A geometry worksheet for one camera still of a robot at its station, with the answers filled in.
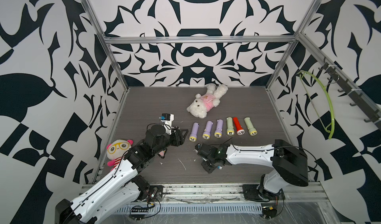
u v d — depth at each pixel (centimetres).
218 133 92
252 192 74
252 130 93
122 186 48
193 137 91
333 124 66
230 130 93
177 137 63
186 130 71
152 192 73
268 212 71
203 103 99
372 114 50
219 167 80
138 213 70
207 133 91
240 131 94
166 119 64
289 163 44
